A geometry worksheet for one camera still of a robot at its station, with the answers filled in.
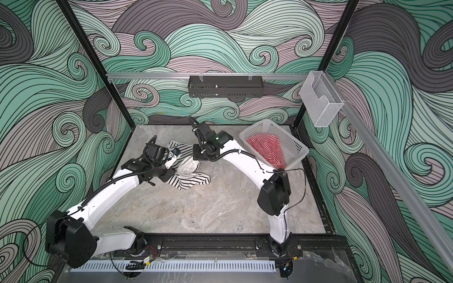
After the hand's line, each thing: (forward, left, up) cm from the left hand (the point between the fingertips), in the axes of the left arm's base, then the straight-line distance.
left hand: (170, 167), depth 83 cm
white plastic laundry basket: (+19, -68, -10) cm, 71 cm away
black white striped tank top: (0, -7, -8) cm, 10 cm away
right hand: (+2, -12, +5) cm, 14 cm away
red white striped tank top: (+22, -54, -11) cm, 59 cm away
